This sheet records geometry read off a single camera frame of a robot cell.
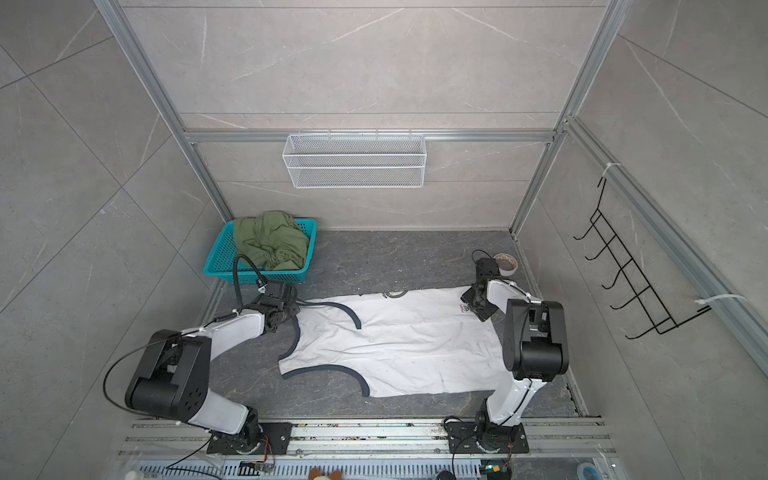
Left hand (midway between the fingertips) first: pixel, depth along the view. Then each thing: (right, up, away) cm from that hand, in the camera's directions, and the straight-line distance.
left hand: (287, 299), depth 95 cm
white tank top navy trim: (+44, -13, -4) cm, 46 cm away
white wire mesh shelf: (+20, +47, +6) cm, 51 cm away
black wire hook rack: (+87, +1, -37) cm, 95 cm away
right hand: (+61, -1, +4) cm, 61 cm away
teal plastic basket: (-27, +12, +8) cm, 31 cm away
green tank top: (-12, +20, +16) cm, 28 cm away
